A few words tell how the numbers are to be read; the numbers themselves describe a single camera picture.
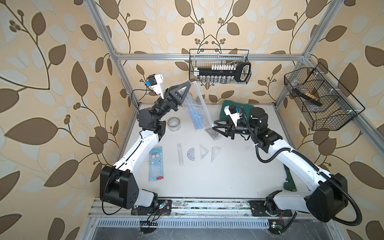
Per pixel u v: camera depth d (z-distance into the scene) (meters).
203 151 0.96
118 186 0.41
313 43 0.84
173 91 0.53
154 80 0.50
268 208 0.67
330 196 0.39
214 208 0.75
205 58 0.91
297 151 0.74
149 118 0.49
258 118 0.55
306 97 0.74
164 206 0.74
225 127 0.63
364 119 0.58
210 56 0.90
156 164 0.89
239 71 0.84
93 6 0.71
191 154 0.94
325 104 0.73
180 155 0.94
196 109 0.60
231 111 0.60
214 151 0.96
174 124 1.09
